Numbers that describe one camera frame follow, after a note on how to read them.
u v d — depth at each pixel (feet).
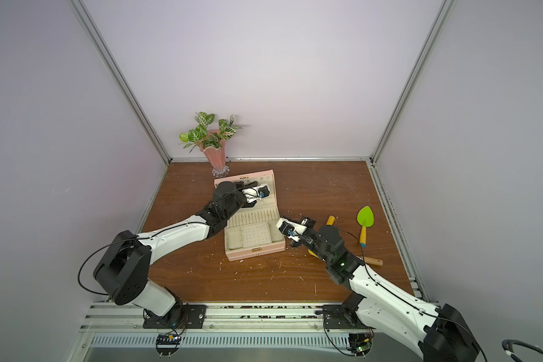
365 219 3.20
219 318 2.44
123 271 1.45
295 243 2.14
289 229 1.96
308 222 2.15
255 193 2.38
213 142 3.29
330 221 3.11
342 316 2.19
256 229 2.86
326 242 1.81
